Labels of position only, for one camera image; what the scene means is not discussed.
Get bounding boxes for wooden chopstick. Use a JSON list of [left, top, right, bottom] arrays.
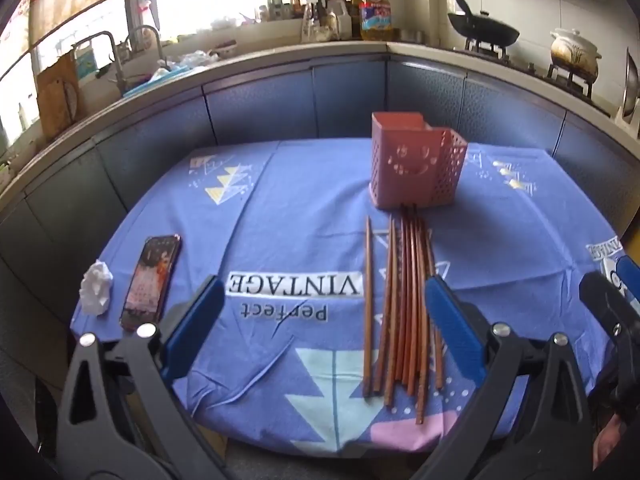
[[421, 218, 445, 390], [395, 213, 404, 383], [385, 219, 398, 408], [413, 212, 430, 425], [407, 209, 418, 396], [362, 218, 373, 398], [373, 217, 395, 393], [400, 206, 410, 386]]

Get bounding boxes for pink plastic utensil holder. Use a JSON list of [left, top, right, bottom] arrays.
[[369, 112, 468, 210]]

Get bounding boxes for steel kitchen faucet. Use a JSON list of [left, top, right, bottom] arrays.
[[70, 24, 170, 99]]

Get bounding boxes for crumpled white tissue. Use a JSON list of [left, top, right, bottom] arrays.
[[79, 260, 114, 316]]

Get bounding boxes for smartphone with red case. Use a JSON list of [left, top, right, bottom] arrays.
[[120, 234, 181, 332]]

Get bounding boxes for steel pot lid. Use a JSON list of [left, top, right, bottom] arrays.
[[622, 50, 640, 122]]

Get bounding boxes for black gas stove top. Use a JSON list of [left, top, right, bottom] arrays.
[[452, 40, 613, 118]]

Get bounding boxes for blue printed tablecloth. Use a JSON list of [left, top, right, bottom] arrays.
[[70, 139, 624, 457]]

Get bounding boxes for white ceramic clay pot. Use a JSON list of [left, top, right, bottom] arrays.
[[550, 28, 602, 84]]

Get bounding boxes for black wok with lid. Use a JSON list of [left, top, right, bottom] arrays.
[[448, 0, 520, 48]]

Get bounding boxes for small steel bowl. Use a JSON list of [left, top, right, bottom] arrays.
[[398, 29, 424, 44]]

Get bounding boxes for wooden cutting board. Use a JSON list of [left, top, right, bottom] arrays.
[[36, 51, 87, 142]]

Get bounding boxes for blue plastic basin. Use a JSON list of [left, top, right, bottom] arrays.
[[122, 66, 190, 99]]

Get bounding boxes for yellow cooking oil bottle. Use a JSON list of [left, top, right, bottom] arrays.
[[359, 0, 394, 41]]

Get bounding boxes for white plastic jug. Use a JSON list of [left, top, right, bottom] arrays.
[[330, 0, 352, 40]]

